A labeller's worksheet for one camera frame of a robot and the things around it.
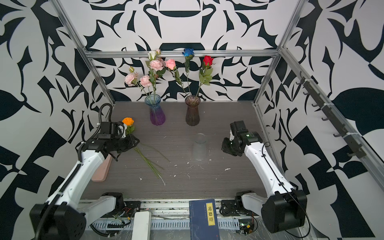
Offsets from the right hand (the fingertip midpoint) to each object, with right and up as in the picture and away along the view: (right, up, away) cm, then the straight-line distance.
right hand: (224, 146), depth 81 cm
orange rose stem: (-60, +12, +23) cm, 65 cm away
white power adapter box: (-40, -35, -11) cm, 54 cm away
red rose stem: (-9, +41, +8) cm, 43 cm away
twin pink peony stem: (-51, +36, +4) cm, 63 cm away
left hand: (-47, +4, 0) cm, 47 cm away
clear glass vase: (-13, -1, +6) cm, 14 cm away
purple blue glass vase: (-40, +16, +18) cm, 47 cm away
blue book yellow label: (-11, -33, -11) cm, 37 cm away
